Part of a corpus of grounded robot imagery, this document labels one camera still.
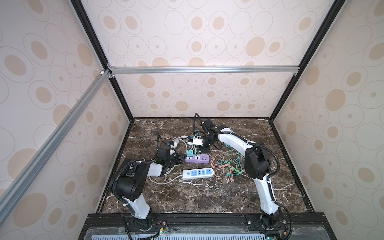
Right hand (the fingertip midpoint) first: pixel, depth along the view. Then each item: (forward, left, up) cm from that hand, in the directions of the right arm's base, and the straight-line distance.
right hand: (198, 148), depth 95 cm
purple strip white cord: (+11, +14, -4) cm, 18 cm away
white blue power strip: (-16, +1, -3) cm, 16 cm away
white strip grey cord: (-22, +20, +16) cm, 34 cm away
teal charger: (-4, +5, +1) cm, 7 cm away
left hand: (-4, +6, 0) cm, 7 cm away
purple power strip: (-5, 0, -4) cm, 6 cm away
